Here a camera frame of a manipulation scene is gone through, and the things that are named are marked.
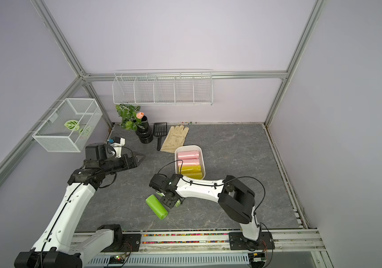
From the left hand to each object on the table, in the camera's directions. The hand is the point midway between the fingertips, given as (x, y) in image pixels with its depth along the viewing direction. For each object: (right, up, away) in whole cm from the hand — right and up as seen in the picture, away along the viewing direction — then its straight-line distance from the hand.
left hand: (139, 158), depth 75 cm
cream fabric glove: (+12, +10, +37) cm, 40 cm away
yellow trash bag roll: (+23, -8, +17) cm, 30 cm away
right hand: (+13, -20, +8) cm, 25 cm away
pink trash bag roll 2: (+22, -4, +21) cm, 31 cm away
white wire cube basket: (-32, +10, -7) cm, 34 cm away
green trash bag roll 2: (+18, -21, +2) cm, 27 cm away
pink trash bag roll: (+21, 0, +25) cm, 32 cm away
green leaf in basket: (-32, +16, +2) cm, 36 cm away
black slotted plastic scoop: (0, +16, +44) cm, 47 cm away
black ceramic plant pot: (-7, +14, +29) cm, 33 cm away
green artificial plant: (-11, +23, +15) cm, 30 cm away
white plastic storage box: (+16, -8, +18) cm, 25 cm away
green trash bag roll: (+7, -24, +6) cm, 26 cm away
